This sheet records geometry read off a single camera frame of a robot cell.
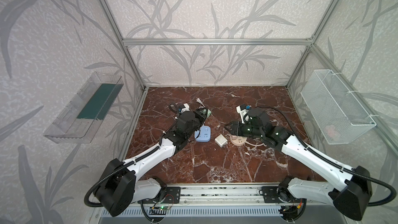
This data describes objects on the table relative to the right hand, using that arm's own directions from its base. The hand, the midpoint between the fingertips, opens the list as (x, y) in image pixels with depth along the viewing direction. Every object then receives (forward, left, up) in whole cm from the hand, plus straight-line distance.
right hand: (226, 122), depth 75 cm
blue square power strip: (+2, +11, -19) cm, 22 cm away
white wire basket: (-5, -45, +12) cm, 47 cm away
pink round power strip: (-1, -8, -19) cm, 21 cm away
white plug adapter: (-1, +1, -19) cm, 19 cm away
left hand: (+8, +7, +3) cm, 12 cm away
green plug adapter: (+6, +8, 0) cm, 10 cm away
